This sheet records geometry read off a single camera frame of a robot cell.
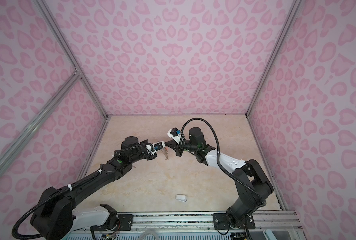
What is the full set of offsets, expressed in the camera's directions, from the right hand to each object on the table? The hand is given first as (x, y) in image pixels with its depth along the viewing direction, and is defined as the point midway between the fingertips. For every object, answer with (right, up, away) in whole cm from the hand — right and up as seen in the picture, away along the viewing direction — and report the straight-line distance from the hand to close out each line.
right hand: (168, 142), depth 79 cm
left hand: (-4, +1, +1) cm, 5 cm away
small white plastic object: (+8, -29, 0) cm, 30 cm away
